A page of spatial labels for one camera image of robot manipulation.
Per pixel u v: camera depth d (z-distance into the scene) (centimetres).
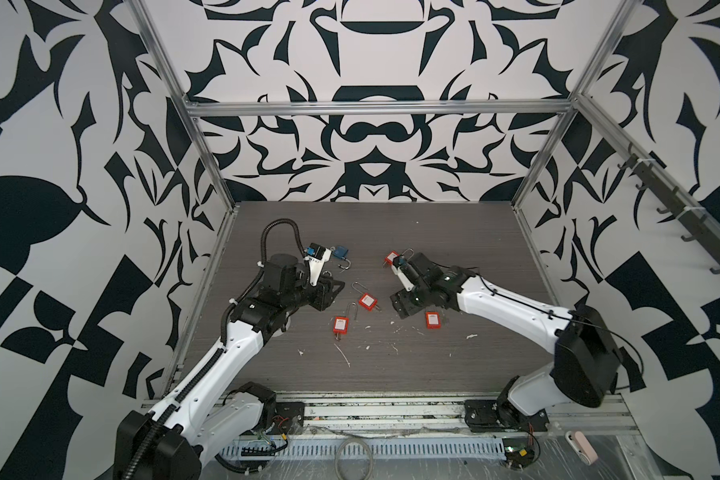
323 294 67
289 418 72
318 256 68
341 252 105
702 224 55
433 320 89
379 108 90
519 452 71
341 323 89
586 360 43
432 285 63
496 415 67
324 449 71
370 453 71
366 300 94
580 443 69
